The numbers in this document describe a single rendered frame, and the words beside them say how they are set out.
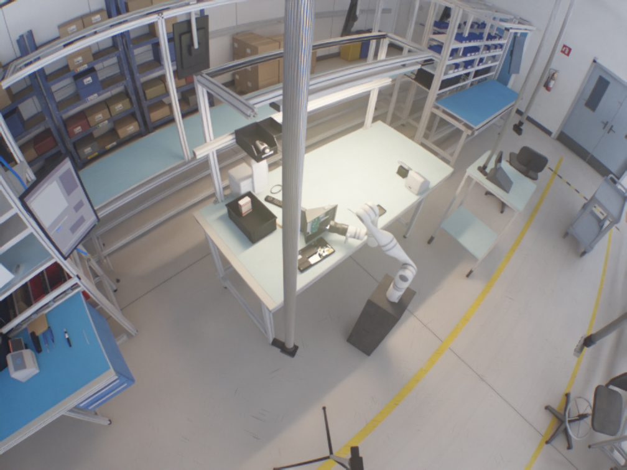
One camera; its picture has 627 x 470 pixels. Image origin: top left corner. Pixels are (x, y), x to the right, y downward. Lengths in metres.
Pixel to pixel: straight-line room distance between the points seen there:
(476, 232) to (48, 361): 3.87
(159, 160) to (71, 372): 1.85
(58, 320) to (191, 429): 1.30
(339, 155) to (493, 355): 2.37
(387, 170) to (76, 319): 2.52
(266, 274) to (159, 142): 1.81
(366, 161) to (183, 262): 1.98
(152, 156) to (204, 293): 1.34
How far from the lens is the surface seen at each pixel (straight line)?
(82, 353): 2.11
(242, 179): 2.06
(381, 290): 2.05
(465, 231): 3.45
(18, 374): 2.28
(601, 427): 3.20
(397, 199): 2.37
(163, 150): 3.00
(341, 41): 2.27
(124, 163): 3.04
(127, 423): 2.92
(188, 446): 2.71
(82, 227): 1.73
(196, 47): 2.90
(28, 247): 2.29
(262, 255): 1.92
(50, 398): 2.20
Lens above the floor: 2.59
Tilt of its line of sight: 52 degrees down
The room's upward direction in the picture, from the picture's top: 7 degrees clockwise
